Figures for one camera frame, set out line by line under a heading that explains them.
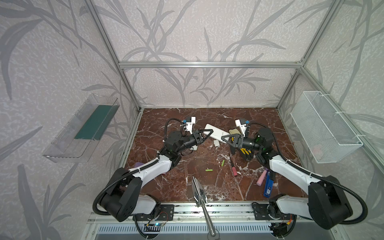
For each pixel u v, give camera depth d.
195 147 0.97
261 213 0.73
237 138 0.68
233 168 0.88
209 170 0.89
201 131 0.72
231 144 0.69
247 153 0.91
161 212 0.72
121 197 0.42
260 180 0.83
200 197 0.79
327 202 0.41
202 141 0.68
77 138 0.64
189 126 0.71
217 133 0.72
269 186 0.79
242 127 0.71
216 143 0.99
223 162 0.91
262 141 0.62
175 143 0.61
